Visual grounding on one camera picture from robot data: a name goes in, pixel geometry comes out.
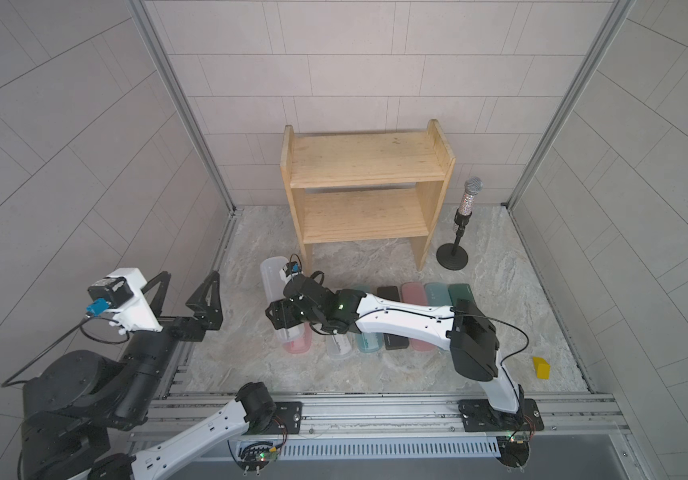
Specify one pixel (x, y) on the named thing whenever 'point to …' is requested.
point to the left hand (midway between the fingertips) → (204, 271)
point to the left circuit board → (254, 456)
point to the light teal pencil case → (368, 342)
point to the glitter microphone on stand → (453, 256)
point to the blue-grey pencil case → (438, 294)
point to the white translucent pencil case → (341, 346)
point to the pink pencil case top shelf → (301, 345)
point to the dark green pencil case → (461, 291)
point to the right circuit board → (512, 453)
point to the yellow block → (542, 367)
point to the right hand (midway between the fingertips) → (276, 311)
